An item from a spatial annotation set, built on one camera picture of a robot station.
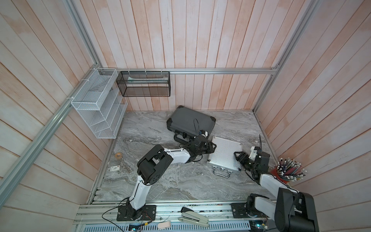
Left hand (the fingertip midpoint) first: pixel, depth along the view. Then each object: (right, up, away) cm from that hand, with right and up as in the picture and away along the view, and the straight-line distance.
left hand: (214, 148), depth 91 cm
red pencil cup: (+35, -9, -17) cm, 40 cm away
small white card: (-63, -12, -4) cm, 64 cm away
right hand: (+14, -3, 0) cm, 15 cm away
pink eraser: (-30, -35, -21) cm, 50 cm away
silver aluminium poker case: (+5, -7, -4) cm, 9 cm away
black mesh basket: (-48, +45, +10) cm, 67 cm away
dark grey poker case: (-18, +16, +10) cm, 26 cm away
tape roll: (-64, -5, +4) cm, 64 cm away
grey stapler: (-18, -31, -20) cm, 41 cm away
